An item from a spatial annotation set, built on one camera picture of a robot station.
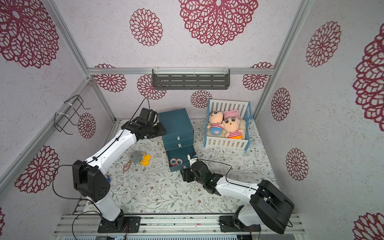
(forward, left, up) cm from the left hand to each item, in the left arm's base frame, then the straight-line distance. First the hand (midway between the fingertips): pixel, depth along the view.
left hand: (163, 131), depth 85 cm
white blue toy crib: (+3, -35, -14) cm, 38 cm away
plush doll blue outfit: (+18, -33, -8) cm, 38 cm away
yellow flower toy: (-9, +14, -21) cm, 27 cm away
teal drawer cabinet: (+1, -9, -1) cm, 9 cm away
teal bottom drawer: (-8, -7, -18) cm, 21 cm away
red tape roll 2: (-10, -8, -19) cm, 23 cm away
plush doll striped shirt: (+11, -42, -7) cm, 44 cm away
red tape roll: (-10, -4, -20) cm, 22 cm away
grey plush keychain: (-9, +18, -13) cm, 24 cm away
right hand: (-17, -14, -15) cm, 27 cm away
